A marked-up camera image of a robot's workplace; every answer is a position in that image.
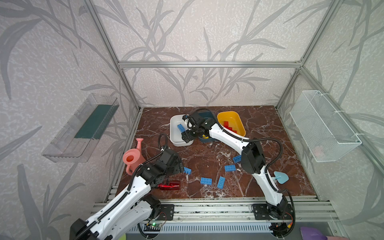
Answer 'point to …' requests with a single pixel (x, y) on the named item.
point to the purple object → (312, 233)
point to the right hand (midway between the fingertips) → (187, 130)
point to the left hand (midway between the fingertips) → (179, 161)
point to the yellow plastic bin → (234, 120)
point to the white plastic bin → (175, 136)
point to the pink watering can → (133, 158)
